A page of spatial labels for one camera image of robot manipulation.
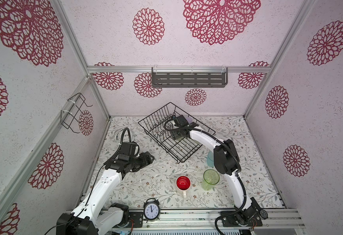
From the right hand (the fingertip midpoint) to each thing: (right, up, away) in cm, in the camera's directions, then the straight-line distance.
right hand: (177, 129), depth 101 cm
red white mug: (+3, -31, -16) cm, 35 cm away
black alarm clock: (-14, -42, -27) cm, 51 cm away
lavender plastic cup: (+9, +7, -1) cm, 11 cm away
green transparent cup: (+20, -30, -12) cm, 38 cm away
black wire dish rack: (-17, +3, +8) cm, 20 cm away
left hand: (-16, -19, -20) cm, 32 cm away
